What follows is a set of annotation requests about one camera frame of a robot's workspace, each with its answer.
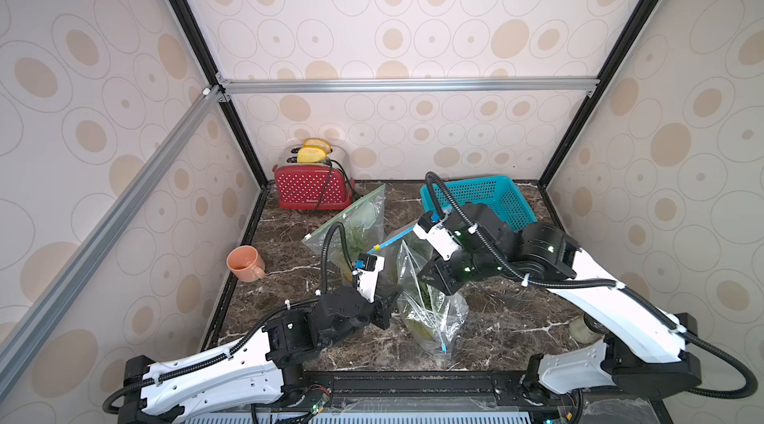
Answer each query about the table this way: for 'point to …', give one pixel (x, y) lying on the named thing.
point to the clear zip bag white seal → (453, 310)
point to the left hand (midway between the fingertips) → (410, 295)
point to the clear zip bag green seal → (363, 223)
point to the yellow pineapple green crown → (424, 320)
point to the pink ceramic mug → (246, 263)
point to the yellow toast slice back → (318, 142)
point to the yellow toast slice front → (310, 154)
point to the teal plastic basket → (501, 190)
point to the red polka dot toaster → (300, 185)
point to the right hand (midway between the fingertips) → (419, 284)
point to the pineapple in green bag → (357, 243)
